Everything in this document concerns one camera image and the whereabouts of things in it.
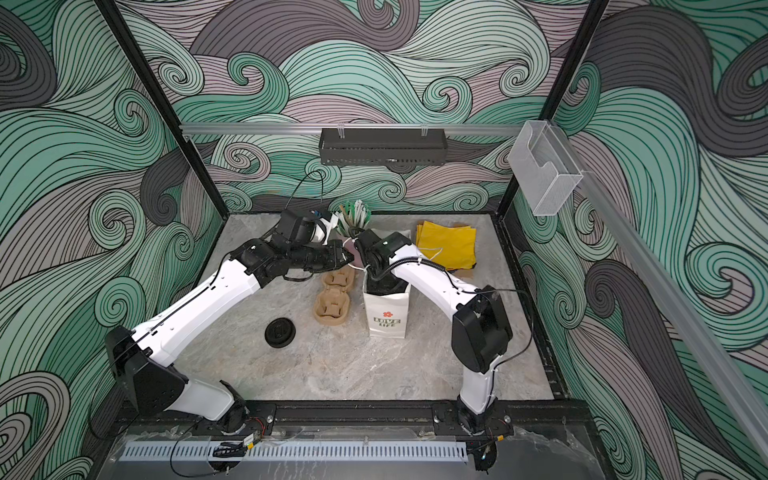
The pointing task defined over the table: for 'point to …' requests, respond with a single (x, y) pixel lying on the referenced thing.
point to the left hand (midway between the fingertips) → (357, 256)
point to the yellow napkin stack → (447, 246)
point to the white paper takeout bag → (386, 301)
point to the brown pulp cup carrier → (332, 305)
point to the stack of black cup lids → (280, 332)
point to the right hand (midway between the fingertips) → (383, 297)
